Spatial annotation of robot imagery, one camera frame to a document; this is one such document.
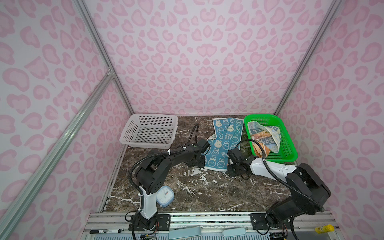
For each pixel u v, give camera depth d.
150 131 1.10
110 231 0.70
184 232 0.67
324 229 0.65
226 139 1.04
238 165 0.69
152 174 0.50
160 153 0.53
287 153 0.93
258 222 0.73
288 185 0.44
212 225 0.73
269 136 1.00
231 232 0.69
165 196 0.79
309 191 0.44
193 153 0.66
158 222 0.73
